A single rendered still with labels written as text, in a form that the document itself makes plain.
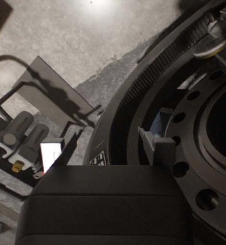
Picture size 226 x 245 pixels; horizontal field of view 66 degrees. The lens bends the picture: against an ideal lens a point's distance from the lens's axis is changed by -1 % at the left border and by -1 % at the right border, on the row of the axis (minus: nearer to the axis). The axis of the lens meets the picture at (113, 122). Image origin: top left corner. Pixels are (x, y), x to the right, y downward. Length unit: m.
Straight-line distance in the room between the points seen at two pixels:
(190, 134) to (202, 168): 0.09
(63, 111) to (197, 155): 0.92
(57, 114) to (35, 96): 0.17
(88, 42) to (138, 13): 0.26
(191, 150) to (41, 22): 0.85
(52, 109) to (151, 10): 0.77
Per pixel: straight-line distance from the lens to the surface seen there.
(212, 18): 0.53
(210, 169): 0.35
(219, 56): 0.19
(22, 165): 0.82
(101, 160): 0.31
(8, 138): 0.80
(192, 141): 0.40
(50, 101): 1.14
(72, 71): 1.00
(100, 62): 0.94
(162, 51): 0.54
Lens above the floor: 0.87
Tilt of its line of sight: 51 degrees down
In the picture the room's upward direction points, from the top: 169 degrees counter-clockwise
